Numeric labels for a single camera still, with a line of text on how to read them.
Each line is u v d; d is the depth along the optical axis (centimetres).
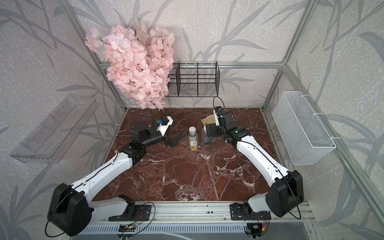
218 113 63
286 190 40
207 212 75
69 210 39
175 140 68
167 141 66
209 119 113
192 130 83
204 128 89
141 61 61
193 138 89
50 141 66
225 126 60
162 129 65
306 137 59
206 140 99
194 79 104
